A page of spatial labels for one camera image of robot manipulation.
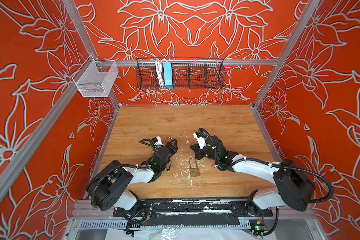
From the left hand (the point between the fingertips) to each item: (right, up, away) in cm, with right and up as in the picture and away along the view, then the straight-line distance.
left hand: (176, 141), depth 86 cm
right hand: (+7, -3, -3) cm, 8 cm away
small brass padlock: (-5, +1, +1) cm, 5 cm away
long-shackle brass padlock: (+11, -18, -1) cm, 21 cm away
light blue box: (-5, +40, +4) cm, 41 cm away
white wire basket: (-52, +39, +7) cm, 65 cm away
